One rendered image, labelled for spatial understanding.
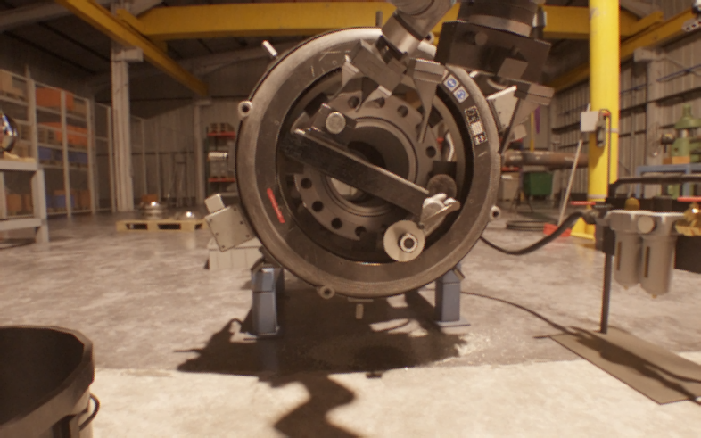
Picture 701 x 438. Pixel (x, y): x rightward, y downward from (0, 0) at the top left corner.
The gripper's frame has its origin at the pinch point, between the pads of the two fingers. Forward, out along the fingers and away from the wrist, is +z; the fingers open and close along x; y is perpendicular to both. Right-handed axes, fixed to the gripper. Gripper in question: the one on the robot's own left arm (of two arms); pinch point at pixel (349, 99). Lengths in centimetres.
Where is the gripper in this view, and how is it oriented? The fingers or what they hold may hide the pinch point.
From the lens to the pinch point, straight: 92.3
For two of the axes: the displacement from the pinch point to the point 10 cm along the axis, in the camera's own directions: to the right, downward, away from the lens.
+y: -1.0, -7.5, 6.6
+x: -7.9, -3.4, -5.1
